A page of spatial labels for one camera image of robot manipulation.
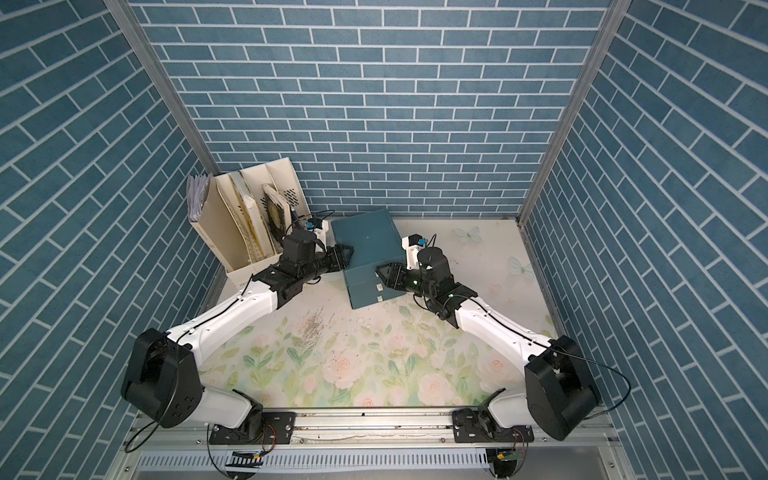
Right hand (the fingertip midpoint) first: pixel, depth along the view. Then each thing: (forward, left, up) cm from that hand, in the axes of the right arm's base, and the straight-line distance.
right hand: (383, 271), depth 79 cm
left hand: (+6, +8, 0) cm, 10 cm away
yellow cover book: (+18, +45, 0) cm, 48 cm away
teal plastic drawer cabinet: (+9, +3, +2) cm, 9 cm away
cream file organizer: (+16, +55, 0) cm, 57 cm away
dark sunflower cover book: (+24, +39, -4) cm, 45 cm away
